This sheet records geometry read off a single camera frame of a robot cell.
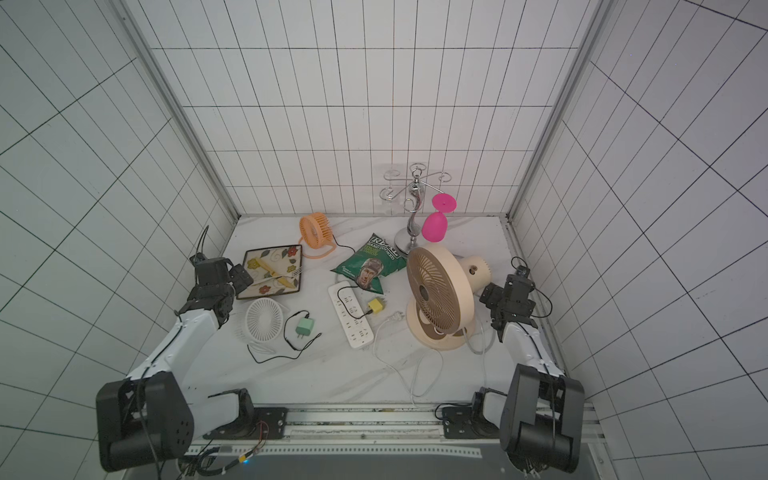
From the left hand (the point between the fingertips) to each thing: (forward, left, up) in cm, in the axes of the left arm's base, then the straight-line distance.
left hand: (229, 283), depth 87 cm
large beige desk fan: (-13, -60, +14) cm, 63 cm away
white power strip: (-10, -38, -9) cm, 40 cm away
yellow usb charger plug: (-2, -43, -9) cm, 44 cm away
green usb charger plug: (-9, -22, -10) cm, 26 cm away
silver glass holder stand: (+25, -55, -10) cm, 61 cm away
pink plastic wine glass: (+19, -62, +7) cm, 66 cm away
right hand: (+1, -81, -3) cm, 81 cm away
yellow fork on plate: (+8, -11, -11) cm, 18 cm away
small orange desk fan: (+21, -22, 0) cm, 31 cm away
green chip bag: (+12, -44, -2) cm, 46 cm away
